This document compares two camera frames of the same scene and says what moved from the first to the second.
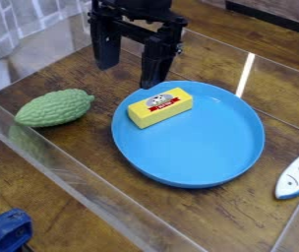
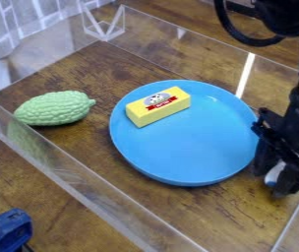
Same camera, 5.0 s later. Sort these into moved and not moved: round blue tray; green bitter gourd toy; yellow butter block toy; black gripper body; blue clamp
Moved: black gripper body
Not moved: blue clamp; green bitter gourd toy; yellow butter block toy; round blue tray
